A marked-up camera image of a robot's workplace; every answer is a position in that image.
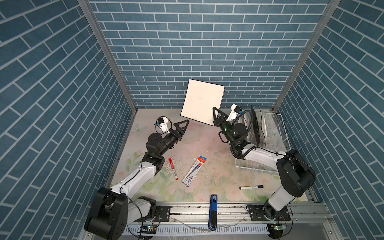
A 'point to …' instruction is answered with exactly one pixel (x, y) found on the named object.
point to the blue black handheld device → (213, 212)
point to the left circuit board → (148, 229)
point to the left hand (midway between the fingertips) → (188, 125)
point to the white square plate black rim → (200, 98)
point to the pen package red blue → (192, 172)
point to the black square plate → (255, 128)
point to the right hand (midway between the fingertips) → (212, 106)
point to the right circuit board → (275, 227)
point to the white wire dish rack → (273, 136)
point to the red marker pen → (173, 168)
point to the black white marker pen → (258, 186)
